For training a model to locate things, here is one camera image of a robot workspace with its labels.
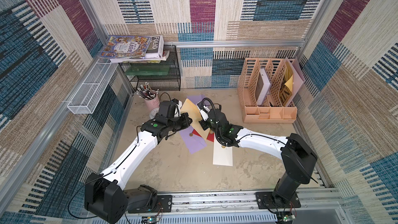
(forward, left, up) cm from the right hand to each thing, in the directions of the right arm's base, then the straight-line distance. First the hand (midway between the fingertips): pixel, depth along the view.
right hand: (201, 110), depth 83 cm
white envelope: (-16, -12, -22) cm, 29 cm away
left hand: (-6, +4, +1) cm, 8 cm away
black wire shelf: (+40, +27, -10) cm, 50 cm away
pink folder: (+14, -53, +9) cm, 55 cm away
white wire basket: (-1, +52, +14) cm, 54 cm away
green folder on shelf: (+30, +36, +4) cm, 47 cm away
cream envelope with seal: (-4, +5, +6) cm, 9 cm away
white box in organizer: (+19, -40, -1) cm, 44 cm away
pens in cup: (+17, +35, -2) cm, 39 cm away
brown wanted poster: (+16, -52, -5) cm, 55 cm away
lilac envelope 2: (-8, +5, -21) cm, 23 cm away
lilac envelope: (+30, +4, -24) cm, 38 cm away
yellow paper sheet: (+15, -50, +4) cm, 52 cm away
